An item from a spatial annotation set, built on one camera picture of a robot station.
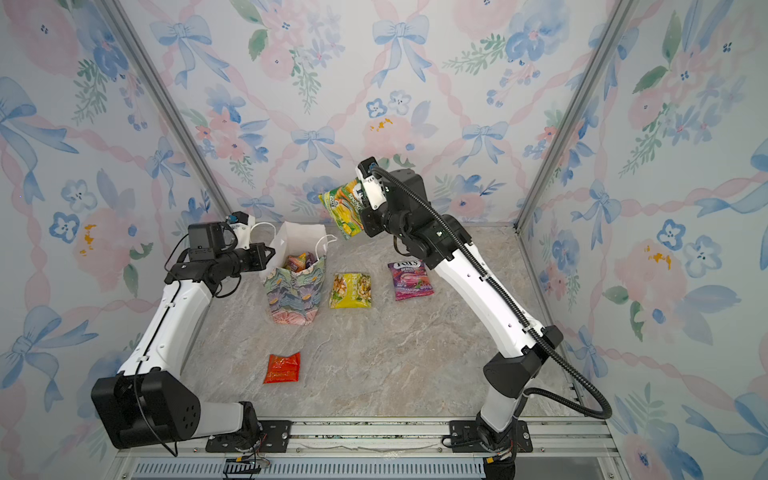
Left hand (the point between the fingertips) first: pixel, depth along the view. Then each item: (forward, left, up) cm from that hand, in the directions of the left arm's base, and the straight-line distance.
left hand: (273, 247), depth 80 cm
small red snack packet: (-24, -2, -24) cm, 34 cm away
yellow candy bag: (+1, -19, -22) cm, 29 cm away
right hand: (+1, -26, +17) cm, 31 cm away
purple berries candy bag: (+5, -38, -22) cm, 44 cm away
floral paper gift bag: (-8, -6, -4) cm, 11 cm away
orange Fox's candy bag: (+2, -3, -10) cm, 11 cm away
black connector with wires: (-46, +5, -29) cm, 55 cm away
